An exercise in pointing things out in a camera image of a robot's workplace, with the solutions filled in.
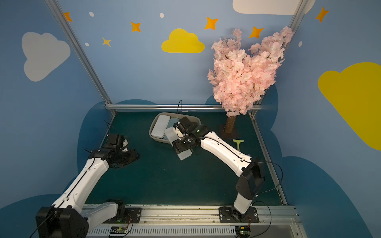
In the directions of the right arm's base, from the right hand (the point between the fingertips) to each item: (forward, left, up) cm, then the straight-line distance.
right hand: (181, 145), depth 80 cm
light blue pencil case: (+30, +12, -15) cm, 35 cm away
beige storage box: (+34, +11, -12) cm, 38 cm away
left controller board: (-39, +28, -20) cm, 52 cm away
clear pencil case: (+3, +5, +3) cm, 6 cm away
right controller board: (-35, -34, -22) cm, 53 cm away
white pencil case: (+24, +19, -15) cm, 34 cm away
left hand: (-5, +26, -6) cm, 27 cm away
